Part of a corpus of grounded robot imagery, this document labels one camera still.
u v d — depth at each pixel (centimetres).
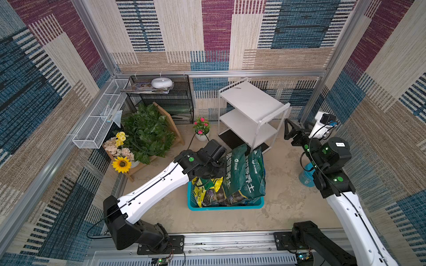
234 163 72
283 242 73
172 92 85
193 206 76
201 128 99
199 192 76
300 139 56
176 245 73
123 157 73
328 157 51
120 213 39
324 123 51
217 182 73
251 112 78
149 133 85
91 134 89
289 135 59
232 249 73
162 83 88
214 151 53
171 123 89
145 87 91
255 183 66
